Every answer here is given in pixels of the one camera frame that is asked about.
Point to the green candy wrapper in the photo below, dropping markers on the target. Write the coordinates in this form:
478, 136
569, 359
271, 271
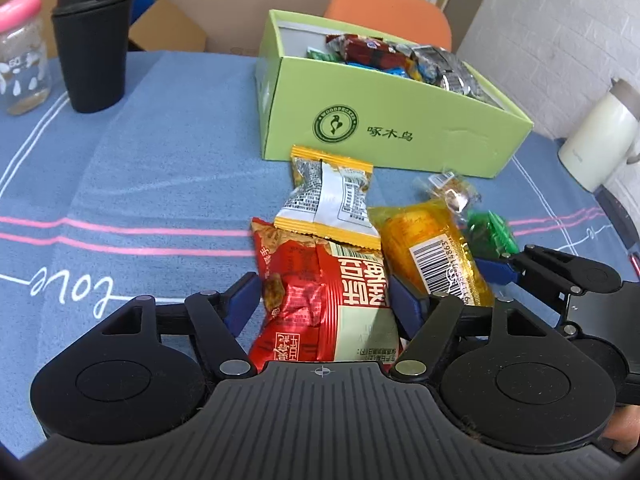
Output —
489, 236

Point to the white yellow-edged snack packet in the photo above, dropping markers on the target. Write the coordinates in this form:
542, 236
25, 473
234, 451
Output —
329, 199

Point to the red black object at table edge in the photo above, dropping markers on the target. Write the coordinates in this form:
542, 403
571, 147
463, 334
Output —
634, 260

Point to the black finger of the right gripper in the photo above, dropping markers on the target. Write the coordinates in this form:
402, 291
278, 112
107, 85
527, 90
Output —
535, 267

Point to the person's right hand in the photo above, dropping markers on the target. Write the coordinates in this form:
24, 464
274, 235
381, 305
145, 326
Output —
624, 428

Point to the white thermal jug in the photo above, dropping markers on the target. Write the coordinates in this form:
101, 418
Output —
604, 139

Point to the orange chair back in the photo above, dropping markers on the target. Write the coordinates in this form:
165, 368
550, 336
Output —
416, 20

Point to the pink-lidded glass jar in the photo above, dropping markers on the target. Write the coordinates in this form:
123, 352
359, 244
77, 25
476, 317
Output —
25, 75

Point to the dark red small snack packet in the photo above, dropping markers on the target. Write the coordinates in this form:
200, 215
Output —
367, 51

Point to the clear small candy wrapper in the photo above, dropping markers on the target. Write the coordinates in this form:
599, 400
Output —
458, 194

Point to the silver foil snack packet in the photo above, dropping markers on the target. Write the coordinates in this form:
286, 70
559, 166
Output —
440, 68

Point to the green cardboard snack box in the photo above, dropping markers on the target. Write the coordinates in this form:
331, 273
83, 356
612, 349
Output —
384, 119

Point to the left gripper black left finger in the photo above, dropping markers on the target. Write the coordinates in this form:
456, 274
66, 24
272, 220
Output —
212, 321

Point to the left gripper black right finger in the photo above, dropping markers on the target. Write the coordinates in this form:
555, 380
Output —
434, 325

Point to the black travel tumbler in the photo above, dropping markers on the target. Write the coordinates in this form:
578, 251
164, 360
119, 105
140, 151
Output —
91, 37

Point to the blue patterned tablecloth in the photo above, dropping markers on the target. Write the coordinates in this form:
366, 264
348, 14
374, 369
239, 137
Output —
152, 196

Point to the yellow transparent cake packet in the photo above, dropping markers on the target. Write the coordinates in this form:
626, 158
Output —
423, 245

